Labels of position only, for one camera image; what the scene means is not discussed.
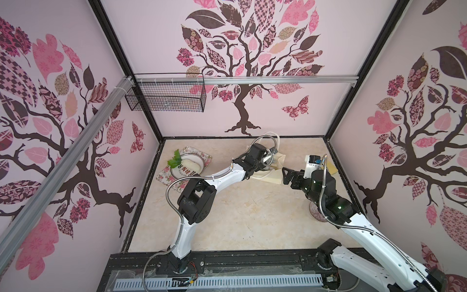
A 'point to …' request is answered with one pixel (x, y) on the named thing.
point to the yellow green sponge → (331, 168)
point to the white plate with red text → (181, 173)
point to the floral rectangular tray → (165, 176)
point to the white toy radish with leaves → (187, 164)
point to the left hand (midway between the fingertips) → (258, 156)
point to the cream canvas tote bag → (274, 174)
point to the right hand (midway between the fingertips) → (292, 168)
